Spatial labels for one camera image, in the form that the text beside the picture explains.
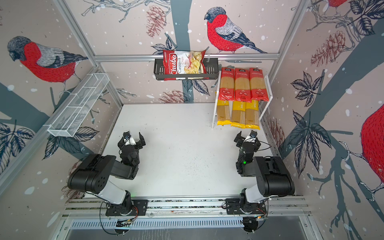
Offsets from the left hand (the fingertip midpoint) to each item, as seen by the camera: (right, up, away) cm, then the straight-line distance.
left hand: (130, 134), depth 87 cm
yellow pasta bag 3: (+56, +13, +4) cm, 58 cm away
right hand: (+70, -1, +1) cm, 70 cm away
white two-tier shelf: (+51, +21, -5) cm, 55 cm away
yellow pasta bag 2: (+66, +12, +3) cm, 67 cm away
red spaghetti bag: (+56, +25, -9) cm, 62 cm away
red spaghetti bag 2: (+65, +27, -7) cm, 71 cm away
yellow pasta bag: (+73, +9, 0) cm, 74 cm away
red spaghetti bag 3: (+74, +27, -7) cm, 79 cm away
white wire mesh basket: (-24, +15, -10) cm, 30 cm away
